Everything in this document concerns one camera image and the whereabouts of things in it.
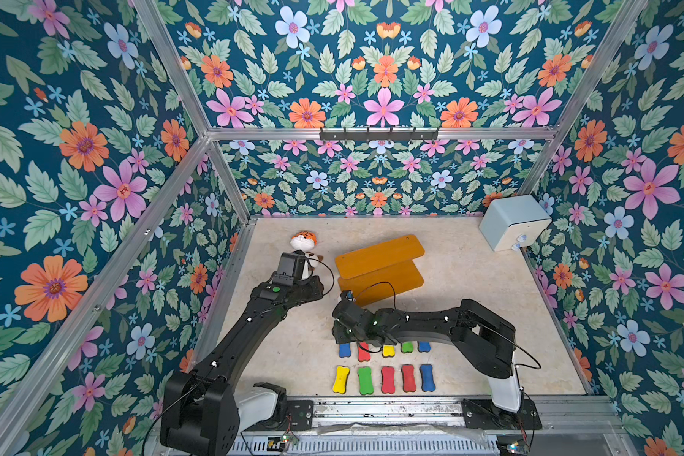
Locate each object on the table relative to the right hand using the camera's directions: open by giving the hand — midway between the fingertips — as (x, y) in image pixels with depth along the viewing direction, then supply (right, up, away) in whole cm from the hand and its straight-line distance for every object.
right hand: (334, 331), depth 86 cm
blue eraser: (+3, -6, -1) cm, 7 cm away
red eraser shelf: (+9, -6, -3) cm, 11 cm away
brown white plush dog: (-10, +21, +18) cm, 29 cm away
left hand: (-3, +15, -2) cm, 15 cm away
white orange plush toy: (-13, +28, +19) cm, 36 cm away
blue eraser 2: (+28, -5, 0) cm, 28 cm away
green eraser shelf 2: (+10, -13, -7) cm, 18 cm away
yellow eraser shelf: (+16, -5, -4) cm, 18 cm away
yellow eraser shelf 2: (+3, -10, -7) cm, 13 cm away
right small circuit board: (+48, -23, -18) cm, 56 cm away
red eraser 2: (+22, -11, -8) cm, 25 cm away
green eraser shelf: (+22, -4, -2) cm, 23 cm away
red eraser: (+16, -12, -6) cm, 21 cm away
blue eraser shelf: (+27, -11, -8) cm, 30 cm away
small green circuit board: (-9, -21, -17) cm, 29 cm away
